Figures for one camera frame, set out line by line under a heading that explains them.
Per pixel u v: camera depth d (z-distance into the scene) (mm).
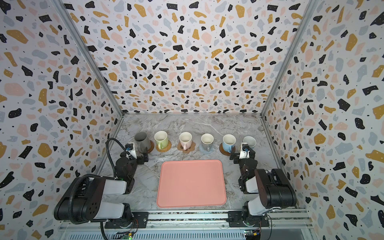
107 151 637
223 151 994
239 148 1008
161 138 978
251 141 928
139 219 737
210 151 986
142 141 922
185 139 956
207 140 993
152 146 1010
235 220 730
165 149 1003
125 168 678
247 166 679
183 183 869
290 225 758
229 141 971
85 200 432
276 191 446
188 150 987
